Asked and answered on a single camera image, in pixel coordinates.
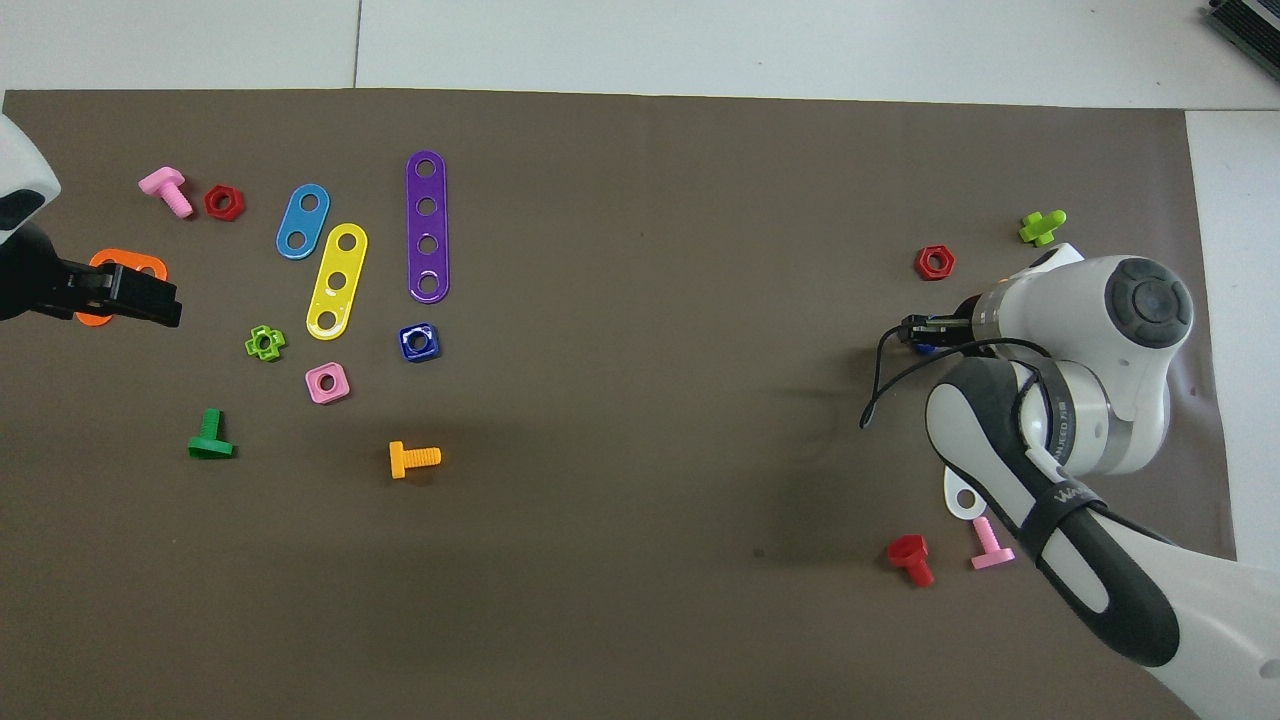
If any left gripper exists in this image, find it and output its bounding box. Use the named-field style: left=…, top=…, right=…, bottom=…
left=0, top=222, right=109, bottom=323

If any dark green plastic screw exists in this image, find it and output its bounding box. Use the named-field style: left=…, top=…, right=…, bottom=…
left=187, top=408, right=237, bottom=461

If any orange two-hole plastic strip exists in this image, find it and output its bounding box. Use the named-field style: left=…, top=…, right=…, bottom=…
left=75, top=248, right=169, bottom=328

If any white plastic strip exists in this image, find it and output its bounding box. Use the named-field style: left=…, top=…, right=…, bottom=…
left=943, top=465, right=991, bottom=521

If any yellow three-hole plastic strip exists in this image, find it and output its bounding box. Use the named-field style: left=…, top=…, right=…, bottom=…
left=305, top=222, right=369, bottom=341

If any purple four-hole plastic strip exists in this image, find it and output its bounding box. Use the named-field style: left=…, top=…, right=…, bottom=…
left=405, top=150, right=451, bottom=304

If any black cable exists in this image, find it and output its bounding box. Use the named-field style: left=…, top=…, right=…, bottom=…
left=860, top=322, right=1051, bottom=431

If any pink square plastic nut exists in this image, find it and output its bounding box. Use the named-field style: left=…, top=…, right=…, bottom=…
left=305, top=362, right=352, bottom=405

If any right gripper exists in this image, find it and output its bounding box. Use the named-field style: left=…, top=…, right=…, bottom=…
left=934, top=295, right=987, bottom=358

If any light green plastic screw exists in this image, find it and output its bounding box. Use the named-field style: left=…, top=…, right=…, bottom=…
left=1018, top=209, right=1068, bottom=247

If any pink plastic screw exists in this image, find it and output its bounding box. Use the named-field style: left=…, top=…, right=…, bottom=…
left=138, top=166, right=195, bottom=220
left=970, top=515, right=1017, bottom=572

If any blue two-hole plastic strip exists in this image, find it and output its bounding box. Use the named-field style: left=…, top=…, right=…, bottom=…
left=275, top=183, right=331, bottom=261

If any red plastic screw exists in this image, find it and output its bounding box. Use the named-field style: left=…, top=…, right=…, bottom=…
left=886, top=534, right=936, bottom=589

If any orange plastic screw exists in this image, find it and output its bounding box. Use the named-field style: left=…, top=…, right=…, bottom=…
left=388, top=440, right=443, bottom=480

